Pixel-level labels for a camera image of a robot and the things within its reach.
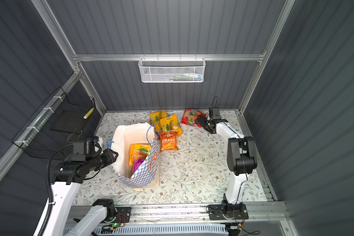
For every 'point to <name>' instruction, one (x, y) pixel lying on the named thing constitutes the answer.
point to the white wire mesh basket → (171, 70)
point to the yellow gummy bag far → (155, 117)
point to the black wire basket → (60, 120)
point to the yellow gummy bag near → (170, 124)
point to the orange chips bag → (168, 140)
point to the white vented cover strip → (132, 228)
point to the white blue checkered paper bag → (123, 135)
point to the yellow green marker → (88, 113)
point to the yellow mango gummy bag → (138, 151)
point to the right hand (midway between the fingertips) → (201, 123)
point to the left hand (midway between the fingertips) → (115, 155)
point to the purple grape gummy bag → (136, 163)
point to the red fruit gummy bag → (190, 116)
